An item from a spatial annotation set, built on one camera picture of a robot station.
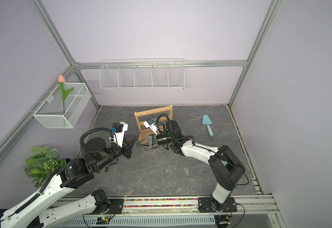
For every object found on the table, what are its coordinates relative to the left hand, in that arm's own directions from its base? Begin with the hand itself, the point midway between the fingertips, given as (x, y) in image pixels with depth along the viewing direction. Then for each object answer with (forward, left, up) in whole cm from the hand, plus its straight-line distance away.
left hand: (138, 136), depth 62 cm
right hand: (0, +2, -8) cm, 9 cm away
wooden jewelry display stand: (+11, -10, +1) cm, 15 cm away
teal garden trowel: (+32, -45, -34) cm, 65 cm away
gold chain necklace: (-2, 0, -6) cm, 7 cm away
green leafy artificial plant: (-5, +41, -6) cm, 42 cm away
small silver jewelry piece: (-5, -24, -35) cm, 42 cm away
